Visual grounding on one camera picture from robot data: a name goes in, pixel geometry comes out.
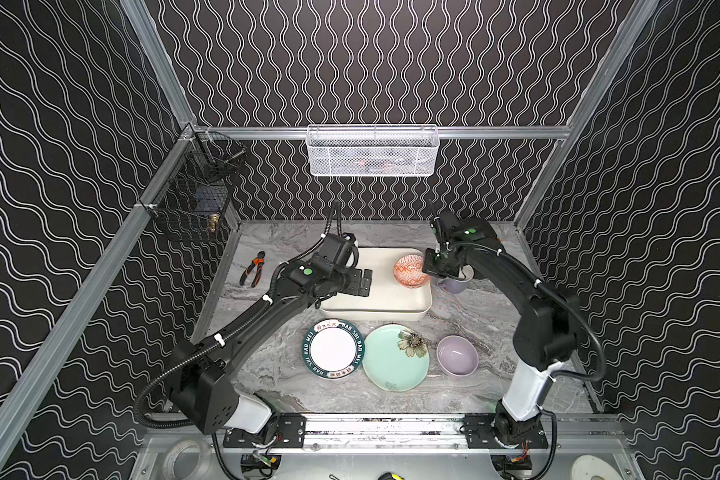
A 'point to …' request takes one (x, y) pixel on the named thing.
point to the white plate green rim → (333, 348)
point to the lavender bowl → (457, 356)
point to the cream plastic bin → (388, 299)
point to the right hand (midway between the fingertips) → (429, 271)
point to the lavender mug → (455, 286)
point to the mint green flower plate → (395, 357)
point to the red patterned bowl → (408, 271)
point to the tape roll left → (182, 461)
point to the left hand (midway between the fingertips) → (355, 273)
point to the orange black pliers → (259, 260)
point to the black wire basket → (192, 196)
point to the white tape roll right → (589, 466)
